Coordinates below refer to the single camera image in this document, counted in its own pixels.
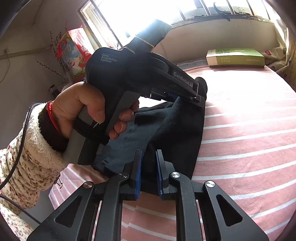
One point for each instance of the left floral sleeve forearm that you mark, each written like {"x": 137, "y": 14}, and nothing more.
{"x": 29, "y": 165}

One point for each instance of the colourful snack bag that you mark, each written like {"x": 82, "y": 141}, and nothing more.
{"x": 75, "y": 49}

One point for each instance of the green cardboard box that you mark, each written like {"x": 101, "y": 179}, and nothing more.
{"x": 235, "y": 57}

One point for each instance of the black pants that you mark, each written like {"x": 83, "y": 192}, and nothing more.
{"x": 175, "y": 128}

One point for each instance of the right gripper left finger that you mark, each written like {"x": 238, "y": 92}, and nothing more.
{"x": 93, "y": 211}

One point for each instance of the cream heart curtain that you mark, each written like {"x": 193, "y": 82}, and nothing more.
{"x": 281, "y": 59}

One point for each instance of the grey mattress pad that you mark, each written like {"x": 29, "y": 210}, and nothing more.
{"x": 196, "y": 63}

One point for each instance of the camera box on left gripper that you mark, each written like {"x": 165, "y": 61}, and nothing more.
{"x": 147, "y": 39}

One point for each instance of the pink striped bed sheet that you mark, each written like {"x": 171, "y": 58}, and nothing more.
{"x": 248, "y": 149}

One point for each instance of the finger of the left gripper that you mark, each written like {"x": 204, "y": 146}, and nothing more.
{"x": 197, "y": 101}

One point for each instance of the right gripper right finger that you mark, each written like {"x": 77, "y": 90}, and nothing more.
{"x": 203, "y": 210}

